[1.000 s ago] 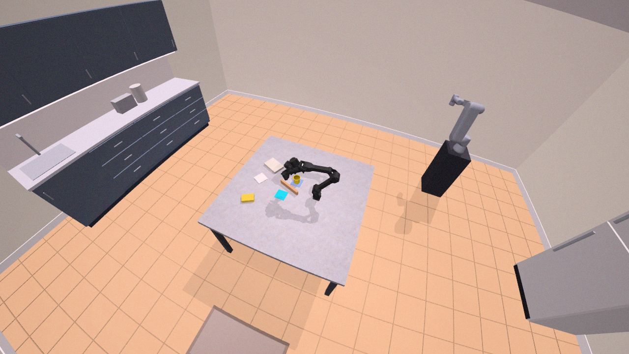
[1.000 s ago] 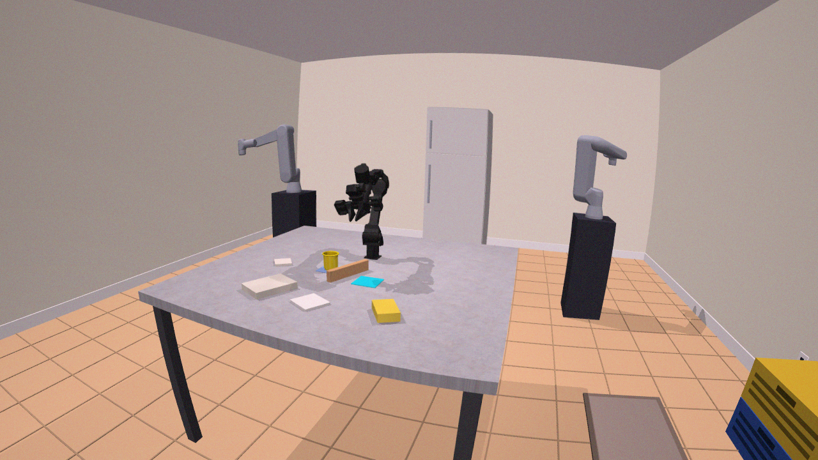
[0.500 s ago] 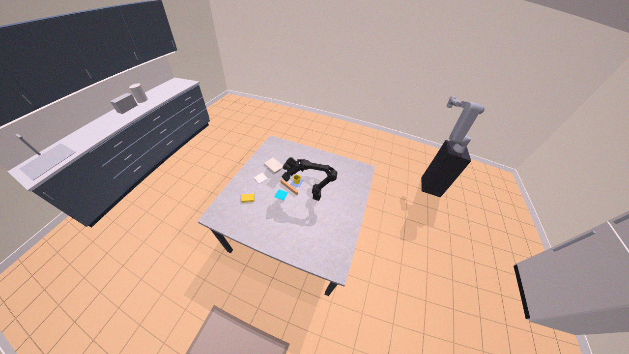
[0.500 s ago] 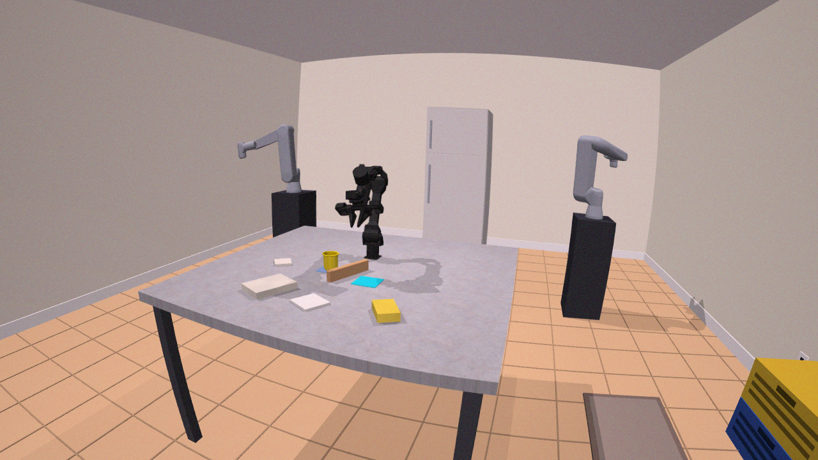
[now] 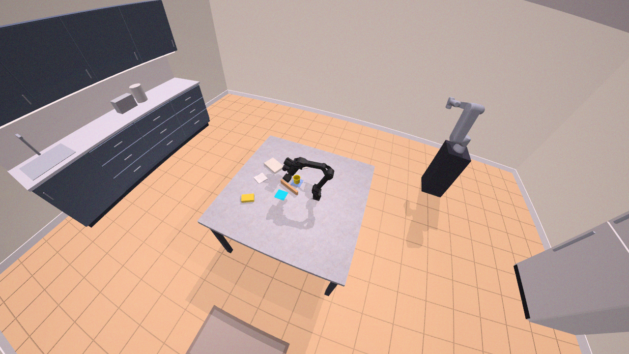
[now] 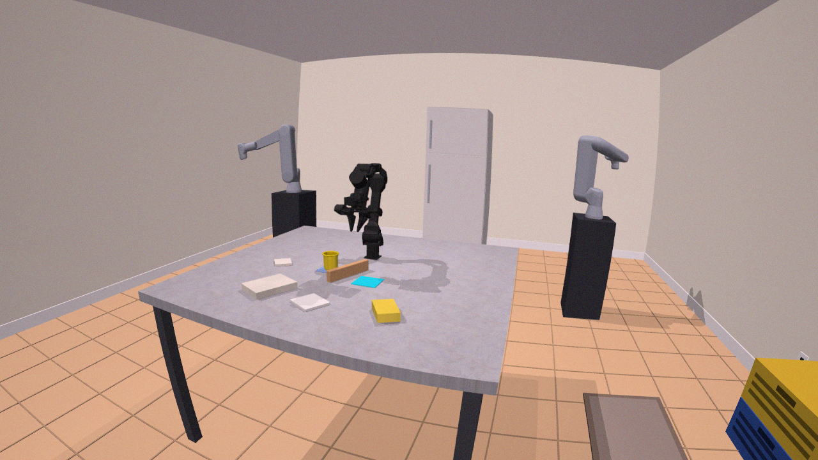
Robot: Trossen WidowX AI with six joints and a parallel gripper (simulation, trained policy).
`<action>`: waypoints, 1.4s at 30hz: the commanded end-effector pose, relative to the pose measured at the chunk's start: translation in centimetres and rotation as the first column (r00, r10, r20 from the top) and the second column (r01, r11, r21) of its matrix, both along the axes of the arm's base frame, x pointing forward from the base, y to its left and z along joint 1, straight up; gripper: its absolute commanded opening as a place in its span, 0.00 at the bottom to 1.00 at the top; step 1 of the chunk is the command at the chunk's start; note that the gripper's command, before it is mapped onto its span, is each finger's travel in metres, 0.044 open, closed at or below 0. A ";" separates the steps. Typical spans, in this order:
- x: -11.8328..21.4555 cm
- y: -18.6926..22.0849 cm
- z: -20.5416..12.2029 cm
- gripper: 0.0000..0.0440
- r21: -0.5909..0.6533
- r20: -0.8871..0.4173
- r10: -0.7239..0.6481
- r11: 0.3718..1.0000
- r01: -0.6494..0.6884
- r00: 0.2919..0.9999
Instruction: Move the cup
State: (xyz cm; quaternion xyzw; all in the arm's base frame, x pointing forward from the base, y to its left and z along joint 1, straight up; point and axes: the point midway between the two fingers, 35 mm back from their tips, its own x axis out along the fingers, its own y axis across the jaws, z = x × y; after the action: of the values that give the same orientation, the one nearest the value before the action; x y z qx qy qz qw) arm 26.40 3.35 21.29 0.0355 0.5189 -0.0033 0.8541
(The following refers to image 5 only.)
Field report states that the white flat square tile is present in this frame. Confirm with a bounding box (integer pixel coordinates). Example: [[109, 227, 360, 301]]
[[254, 173, 268, 184]]

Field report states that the yellow rectangular block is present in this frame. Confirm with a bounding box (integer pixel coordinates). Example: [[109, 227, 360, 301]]
[[241, 194, 255, 203]]

